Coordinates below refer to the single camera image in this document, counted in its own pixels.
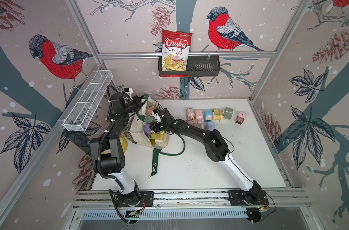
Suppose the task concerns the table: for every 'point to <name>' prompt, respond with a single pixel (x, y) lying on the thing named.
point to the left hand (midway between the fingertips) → (150, 95)
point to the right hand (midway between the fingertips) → (149, 127)
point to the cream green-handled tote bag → (139, 129)
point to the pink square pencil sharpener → (240, 117)
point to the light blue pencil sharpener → (211, 126)
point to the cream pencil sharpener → (200, 125)
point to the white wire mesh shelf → (77, 118)
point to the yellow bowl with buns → (123, 144)
